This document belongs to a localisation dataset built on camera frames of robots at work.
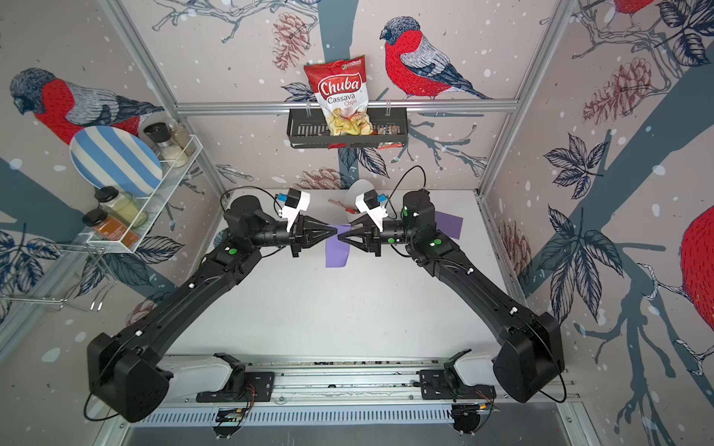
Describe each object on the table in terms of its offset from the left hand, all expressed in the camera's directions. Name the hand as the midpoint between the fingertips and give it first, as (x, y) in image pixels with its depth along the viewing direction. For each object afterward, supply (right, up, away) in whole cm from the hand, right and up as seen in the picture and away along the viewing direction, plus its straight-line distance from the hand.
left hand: (337, 228), depth 62 cm
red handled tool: (-3, +7, +37) cm, 38 cm away
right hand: (+1, -1, +3) cm, 4 cm away
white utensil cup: (+2, +13, +41) cm, 43 cm away
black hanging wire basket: (-14, +33, +33) cm, 49 cm away
